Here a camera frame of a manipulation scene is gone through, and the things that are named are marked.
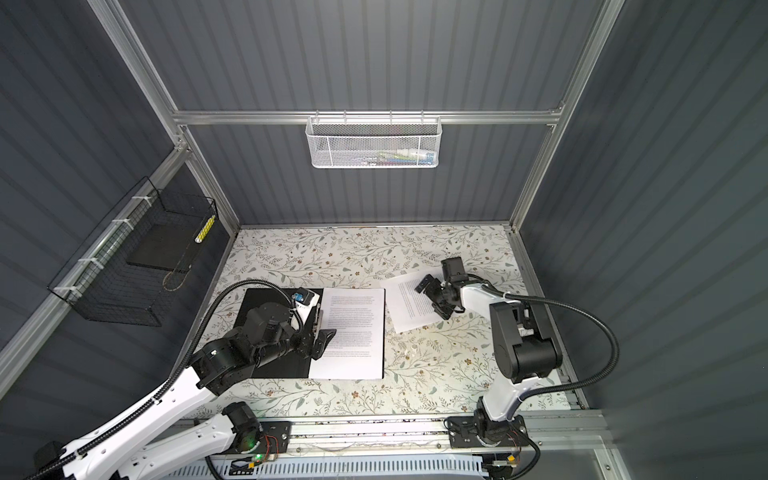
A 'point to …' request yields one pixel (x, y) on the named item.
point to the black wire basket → (130, 269)
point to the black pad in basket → (167, 245)
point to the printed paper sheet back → (356, 351)
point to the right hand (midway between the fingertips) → (427, 297)
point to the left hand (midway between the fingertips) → (321, 323)
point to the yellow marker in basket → (199, 237)
